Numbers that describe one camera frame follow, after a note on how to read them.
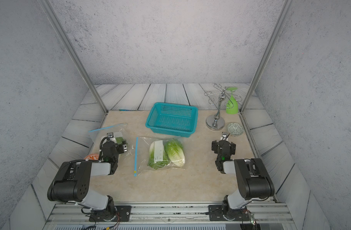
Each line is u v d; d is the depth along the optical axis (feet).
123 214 2.39
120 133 3.22
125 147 2.92
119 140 3.04
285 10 2.35
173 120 3.77
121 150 2.83
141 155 2.94
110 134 2.66
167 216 2.38
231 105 2.85
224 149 2.36
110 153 2.34
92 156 2.97
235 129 3.53
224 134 2.70
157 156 2.77
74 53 2.85
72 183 1.48
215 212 2.38
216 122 3.65
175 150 2.85
